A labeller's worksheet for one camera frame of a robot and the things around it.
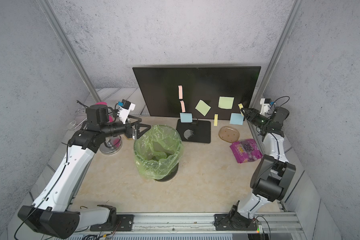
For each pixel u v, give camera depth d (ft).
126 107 1.90
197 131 3.65
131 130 1.94
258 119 2.42
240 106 2.71
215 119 2.99
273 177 1.61
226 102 2.69
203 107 2.78
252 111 2.48
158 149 2.96
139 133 1.98
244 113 2.64
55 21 2.44
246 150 3.07
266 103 2.43
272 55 2.88
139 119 2.32
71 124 2.59
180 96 2.60
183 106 2.85
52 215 1.20
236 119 2.92
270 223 2.43
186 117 3.13
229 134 3.56
